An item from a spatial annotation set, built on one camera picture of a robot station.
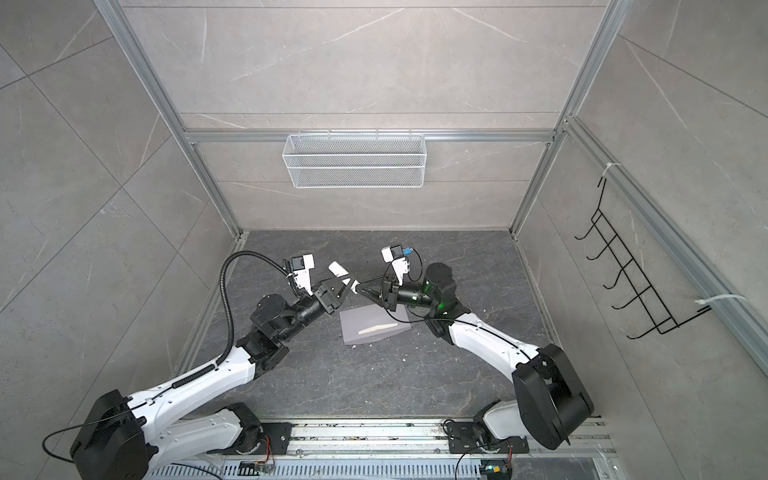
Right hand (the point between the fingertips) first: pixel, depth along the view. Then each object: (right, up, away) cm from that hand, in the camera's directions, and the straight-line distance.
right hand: (360, 287), depth 69 cm
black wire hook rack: (+62, -1, -7) cm, 63 cm away
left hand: (-1, +3, -3) cm, 5 cm away
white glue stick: (-5, +4, -2) cm, 7 cm away
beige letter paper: (+3, -15, +23) cm, 28 cm away
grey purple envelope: (+1, -14, +24) cm, 28 cm away
